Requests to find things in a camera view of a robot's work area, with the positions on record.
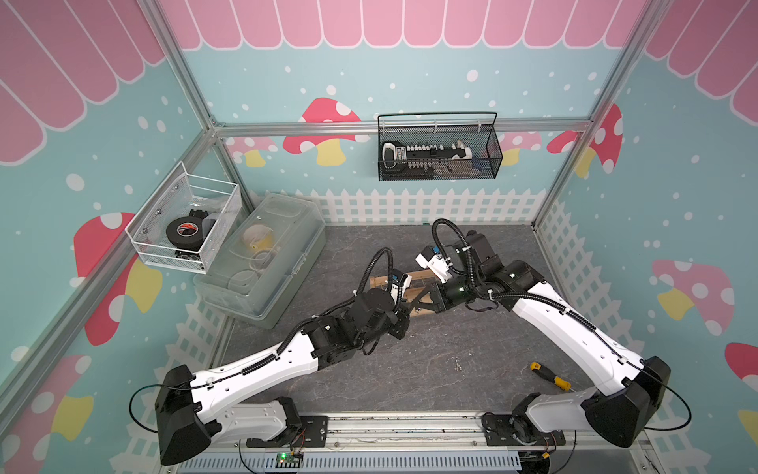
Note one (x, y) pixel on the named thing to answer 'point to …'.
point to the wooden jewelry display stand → (419, 280)
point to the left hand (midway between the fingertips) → (409, 309)
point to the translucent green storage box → (283, 237)
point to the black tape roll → (186, 232)
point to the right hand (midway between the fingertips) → (415, 303)
